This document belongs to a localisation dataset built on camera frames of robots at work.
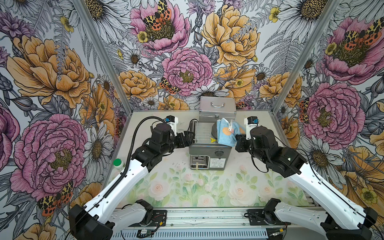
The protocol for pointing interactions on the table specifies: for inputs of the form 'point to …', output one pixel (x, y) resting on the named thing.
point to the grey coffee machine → (205, 153)
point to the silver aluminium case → (212, 108)
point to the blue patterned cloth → (227, 132)
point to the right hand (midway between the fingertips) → (235, 140)
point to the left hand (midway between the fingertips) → (188, 139)
